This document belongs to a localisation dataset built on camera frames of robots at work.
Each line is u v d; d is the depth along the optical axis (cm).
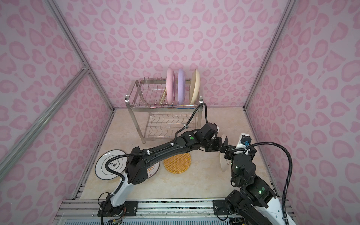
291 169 46
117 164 90
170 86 68
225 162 77
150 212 73
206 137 62
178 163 88
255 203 44
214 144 68
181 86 68
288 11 71
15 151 53
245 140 52
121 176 54
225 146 59
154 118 110
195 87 67
